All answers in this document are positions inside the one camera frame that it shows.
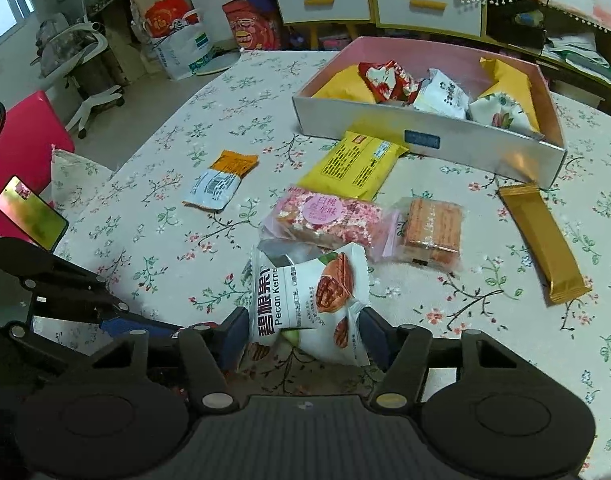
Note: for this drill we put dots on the red and white snack packet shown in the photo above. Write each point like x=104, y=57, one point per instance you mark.
x=385, y=80

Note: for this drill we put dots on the red and white bag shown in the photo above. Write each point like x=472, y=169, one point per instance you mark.
x=163, y=17

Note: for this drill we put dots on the plain yellow snack packet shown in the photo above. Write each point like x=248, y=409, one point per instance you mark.
x=345, y=87
x=510, y=85

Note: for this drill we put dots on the orange and white snack packet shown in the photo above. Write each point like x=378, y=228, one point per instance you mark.
x=220, y=180

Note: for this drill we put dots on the smartphone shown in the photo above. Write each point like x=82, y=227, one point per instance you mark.
x=32, y=212

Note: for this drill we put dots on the white folded bags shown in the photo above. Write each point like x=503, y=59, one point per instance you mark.
x=580, y=52

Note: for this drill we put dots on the pink and silver box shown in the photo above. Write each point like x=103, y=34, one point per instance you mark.
x=485, y=152

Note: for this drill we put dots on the clear wafer biscuit packet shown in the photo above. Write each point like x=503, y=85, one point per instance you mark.
x=430, y=232

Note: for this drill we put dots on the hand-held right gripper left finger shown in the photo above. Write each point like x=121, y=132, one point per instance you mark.
x=235, y=335

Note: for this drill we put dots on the red cartoon print bag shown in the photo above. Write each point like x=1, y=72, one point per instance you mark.
x=248, y=30

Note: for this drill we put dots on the pink sprinkled cake packet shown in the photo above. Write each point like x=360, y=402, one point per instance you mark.
x=330, y=220

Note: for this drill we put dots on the white plastic bag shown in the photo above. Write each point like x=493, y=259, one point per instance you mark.
x=185, y=52

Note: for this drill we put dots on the round pale tray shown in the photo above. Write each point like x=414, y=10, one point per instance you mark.
x=220, y=62

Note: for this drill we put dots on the red chair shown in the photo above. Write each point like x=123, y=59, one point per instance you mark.
x=20, y=160

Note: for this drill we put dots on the yellow printed biscuit packet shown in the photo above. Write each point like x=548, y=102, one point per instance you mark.
x=355, y=162

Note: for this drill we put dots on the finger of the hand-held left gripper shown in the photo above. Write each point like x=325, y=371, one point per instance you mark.
x=135, y=326
x=75, y=292

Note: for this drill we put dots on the gold bar packet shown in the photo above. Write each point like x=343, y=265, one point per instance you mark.
x=543, y=242

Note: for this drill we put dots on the floral tablecloth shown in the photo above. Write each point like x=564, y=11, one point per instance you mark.
x=160, y=240

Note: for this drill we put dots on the black bag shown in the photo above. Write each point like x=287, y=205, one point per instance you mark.
x=515, y=37

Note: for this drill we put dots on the white office chair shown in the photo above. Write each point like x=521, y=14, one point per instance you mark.
x=80, y=60

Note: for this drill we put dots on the white pecan snack packet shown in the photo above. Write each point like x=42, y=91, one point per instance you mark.
x=310, y=305
x=443, y=95
x=500, y=115

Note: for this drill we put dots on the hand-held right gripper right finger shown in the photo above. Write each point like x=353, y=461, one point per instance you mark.
x=370, y=335

